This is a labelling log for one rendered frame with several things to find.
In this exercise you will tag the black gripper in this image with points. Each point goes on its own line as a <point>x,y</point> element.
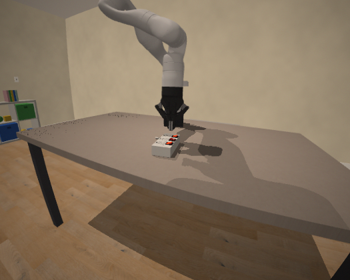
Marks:
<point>172,100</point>

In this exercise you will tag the white power strip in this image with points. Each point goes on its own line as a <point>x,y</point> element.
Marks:
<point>165,145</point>

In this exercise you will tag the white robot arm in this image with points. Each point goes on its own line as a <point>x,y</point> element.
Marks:
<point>151,31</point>

